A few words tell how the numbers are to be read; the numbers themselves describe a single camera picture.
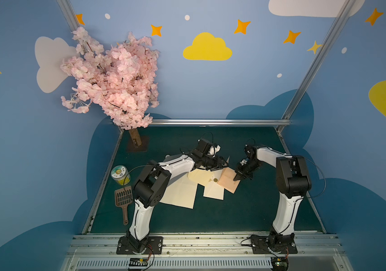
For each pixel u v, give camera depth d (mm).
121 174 882
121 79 720
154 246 737
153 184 522
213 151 800
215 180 955
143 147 1111
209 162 815
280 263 729
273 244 671
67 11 698
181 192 905
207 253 734
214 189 933
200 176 970
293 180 552
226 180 962
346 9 693
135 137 1044
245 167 875
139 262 724
